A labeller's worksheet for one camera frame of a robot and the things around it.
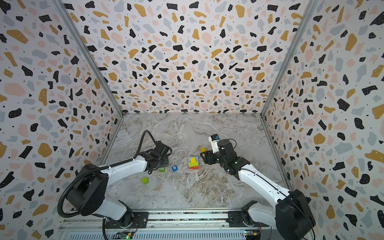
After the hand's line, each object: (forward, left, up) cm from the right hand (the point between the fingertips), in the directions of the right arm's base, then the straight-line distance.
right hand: (203, 150), depth 81 cm
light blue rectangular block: (+2, +4, -12) cm, 13 cm away
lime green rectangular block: (-2, +6, -13) cm, 15 cm away
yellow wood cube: (0, +6, -12) cm, 13 cm away
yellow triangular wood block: (+10, 0, -16) cm, 19 cm away
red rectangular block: (-3, +5, -16) cm, 17 cm away
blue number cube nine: (-3, +17, -16) cm, 24 cm away
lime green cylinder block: (-12, +33, -13) cm, 37 cm away
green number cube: (-5, +25, -15) cm, 29 cm away
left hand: (0, +23, -11) cm, 26 cm away
